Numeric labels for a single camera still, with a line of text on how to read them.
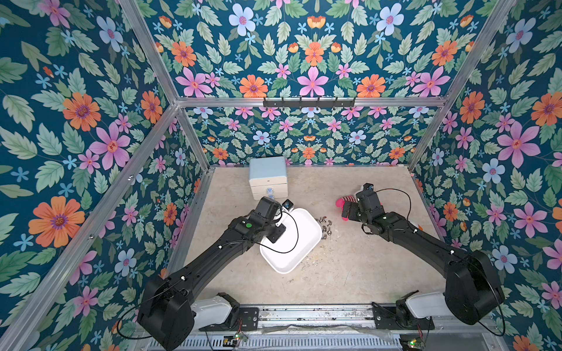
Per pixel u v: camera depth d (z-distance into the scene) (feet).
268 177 3.14
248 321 2.40
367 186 2.55
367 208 2.19
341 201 3.53
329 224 3.21
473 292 1.38
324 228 3.14
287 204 2.34
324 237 3.06
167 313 1.27
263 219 1.98
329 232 3.14
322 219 3.23
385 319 2.40
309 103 3.04
